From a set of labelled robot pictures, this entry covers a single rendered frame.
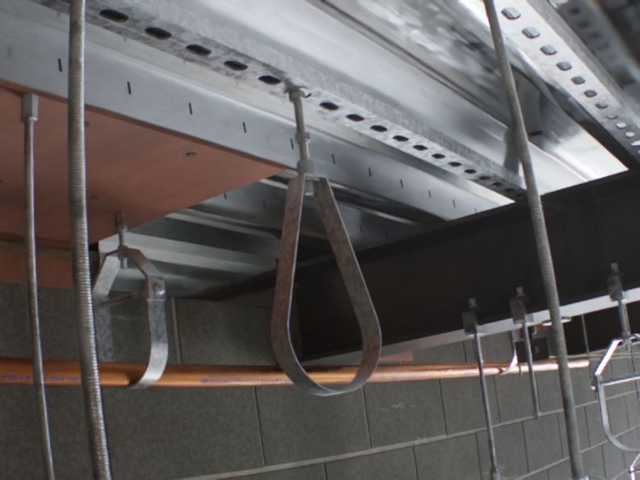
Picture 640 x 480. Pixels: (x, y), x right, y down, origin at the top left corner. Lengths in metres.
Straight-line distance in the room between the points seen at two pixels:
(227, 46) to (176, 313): 0.86
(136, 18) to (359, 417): 1.42
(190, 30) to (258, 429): 1.08
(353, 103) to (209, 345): 0.79
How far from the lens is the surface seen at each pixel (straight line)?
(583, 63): 0.87
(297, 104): 0.81
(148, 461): 1.40
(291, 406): 1.72
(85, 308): 0.40
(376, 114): 0.91
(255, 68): 0.76
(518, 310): 1.42
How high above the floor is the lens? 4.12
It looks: 13 degrees up
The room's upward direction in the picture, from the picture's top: 8 degrees counter-clockwise
